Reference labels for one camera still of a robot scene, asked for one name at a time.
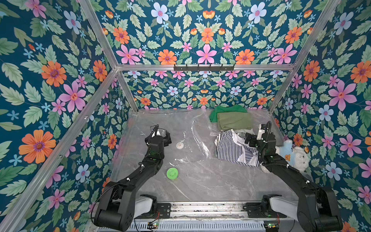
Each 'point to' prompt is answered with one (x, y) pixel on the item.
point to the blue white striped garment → (231, 146)
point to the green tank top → (213, 115)
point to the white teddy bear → (301, 160)
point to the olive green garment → (240, 120)
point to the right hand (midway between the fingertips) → (257, 132)
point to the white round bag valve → (179, 145)
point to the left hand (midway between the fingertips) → (160, 132)
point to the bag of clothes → (210, 137)
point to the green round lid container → (172, 173)
